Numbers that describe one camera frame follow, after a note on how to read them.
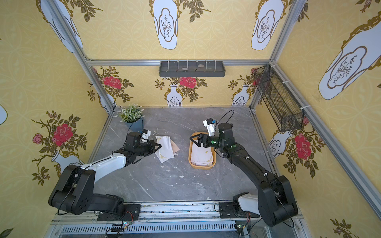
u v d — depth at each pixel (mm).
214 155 918
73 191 426
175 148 976
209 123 743
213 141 711
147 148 796
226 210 736
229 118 1126
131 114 943
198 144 715
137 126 1057
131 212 732
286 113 874
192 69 922
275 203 412
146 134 834
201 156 928
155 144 846
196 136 732
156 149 832
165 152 902
